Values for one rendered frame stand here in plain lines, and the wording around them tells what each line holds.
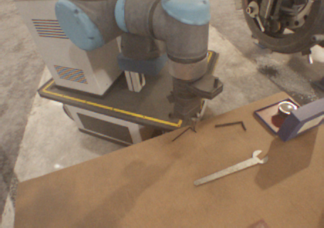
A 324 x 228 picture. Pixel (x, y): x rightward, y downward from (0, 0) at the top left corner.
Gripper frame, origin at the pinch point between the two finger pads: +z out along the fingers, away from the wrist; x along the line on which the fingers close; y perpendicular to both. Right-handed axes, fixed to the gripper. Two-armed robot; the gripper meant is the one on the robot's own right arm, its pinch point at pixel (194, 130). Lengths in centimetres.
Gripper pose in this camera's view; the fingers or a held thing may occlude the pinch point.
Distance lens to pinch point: 62.7
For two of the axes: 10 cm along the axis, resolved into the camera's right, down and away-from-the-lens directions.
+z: 0.9, 7.1, 6.9
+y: -6.6, -4.8, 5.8
